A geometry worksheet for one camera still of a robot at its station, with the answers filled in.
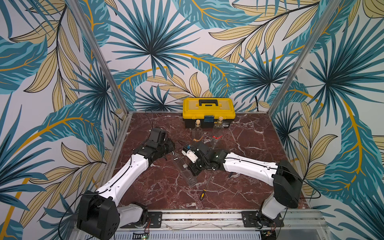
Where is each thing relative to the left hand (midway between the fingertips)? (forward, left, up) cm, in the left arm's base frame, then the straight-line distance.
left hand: (174, 146), depth 82 cm
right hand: (-9, -8, -6) cm, 13 cm away
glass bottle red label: (+12, -26, -4) cm, 29 cm away
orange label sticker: (+6, -13, -3) cm, 15 cm away
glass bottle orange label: (+7, -13, +3) cm, 15 cm away
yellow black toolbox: (+29, -20, 0) cm, 35 cm away
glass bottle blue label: (-7, -5, -14) cm, 17 cm away
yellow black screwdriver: (-19, -17, -15) cm, 29 cm away
